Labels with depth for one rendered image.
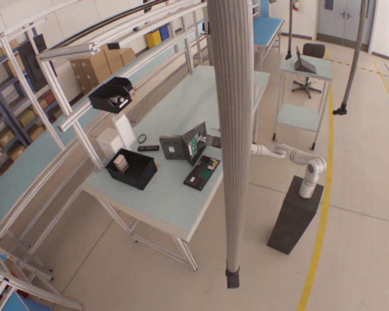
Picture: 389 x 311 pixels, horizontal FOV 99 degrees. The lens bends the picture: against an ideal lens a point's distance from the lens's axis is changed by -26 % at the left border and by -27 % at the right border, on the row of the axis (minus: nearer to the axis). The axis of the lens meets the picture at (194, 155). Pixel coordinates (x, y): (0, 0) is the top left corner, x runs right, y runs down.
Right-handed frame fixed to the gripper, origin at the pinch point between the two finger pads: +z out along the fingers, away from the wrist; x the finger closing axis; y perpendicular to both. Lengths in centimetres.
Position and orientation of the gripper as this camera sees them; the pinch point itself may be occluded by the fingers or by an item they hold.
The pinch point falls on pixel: (195, 137)
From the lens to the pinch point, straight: 142.9
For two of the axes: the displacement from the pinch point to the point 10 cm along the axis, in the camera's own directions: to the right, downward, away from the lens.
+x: 2.3, -9.7, -1.0
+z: -9.7, -2.1, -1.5
